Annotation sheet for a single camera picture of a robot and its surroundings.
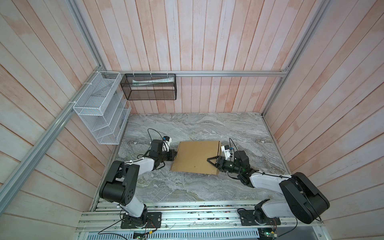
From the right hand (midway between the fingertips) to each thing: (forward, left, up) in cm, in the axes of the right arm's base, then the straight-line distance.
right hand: (208, 161), depth 84 cm
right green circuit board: (-32, -27, -11) cm, 44 cm away
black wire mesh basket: (+50, +41, +15) cm, 67 cm away
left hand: (+7, +19, -6) cm, 21 cm away
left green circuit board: (-35, +34, -10) cm, 50 cm away
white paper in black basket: (+40, +35, +26) cm, 59 cm away
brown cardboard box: (+5, +10, -4) cm, 11 cm away
